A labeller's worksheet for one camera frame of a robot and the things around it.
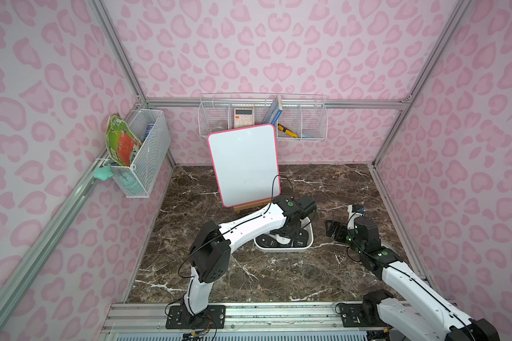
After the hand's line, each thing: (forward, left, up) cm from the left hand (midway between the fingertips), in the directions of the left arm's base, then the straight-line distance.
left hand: (288, 229), depth 84 cm
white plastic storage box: (+3, -8, -3) cm, 9 cm away
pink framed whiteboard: (+25, +17, +12) cm, 33 cm away
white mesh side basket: (+8, +53, +21) cm, 57 cm away
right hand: (+3, -18, +1) cm, 19 cm away
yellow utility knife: (+41, -2, +15) cm, 44 cm away
